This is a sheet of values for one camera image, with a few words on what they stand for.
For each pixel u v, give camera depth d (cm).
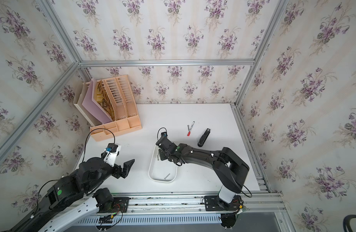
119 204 73
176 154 62
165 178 82
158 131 66
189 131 103
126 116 101
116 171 57
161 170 82
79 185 47
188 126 107
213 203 73
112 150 55
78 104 80
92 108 84
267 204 75
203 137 98
